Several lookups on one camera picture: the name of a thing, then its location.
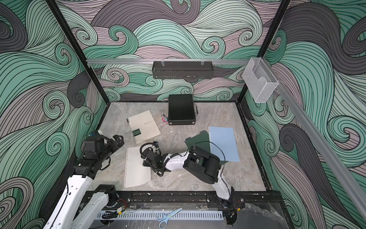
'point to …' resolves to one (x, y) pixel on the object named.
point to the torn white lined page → (135, 173)
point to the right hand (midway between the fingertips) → (142, 162)
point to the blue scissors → (164, 218)
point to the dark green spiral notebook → (201, 140)
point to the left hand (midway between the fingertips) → (116, 140)
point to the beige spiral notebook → (143, 126)
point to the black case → (181, 110)
